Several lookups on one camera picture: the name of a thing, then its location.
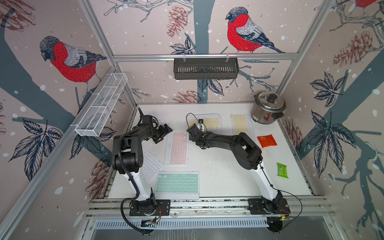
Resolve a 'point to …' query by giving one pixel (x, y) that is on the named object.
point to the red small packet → (266, 141)
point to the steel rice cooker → (267, 106)
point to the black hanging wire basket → (207, 69)
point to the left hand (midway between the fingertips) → (170, 131)
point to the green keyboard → (177, 185)
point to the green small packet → (282, 170)
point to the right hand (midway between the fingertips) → (198, 134)
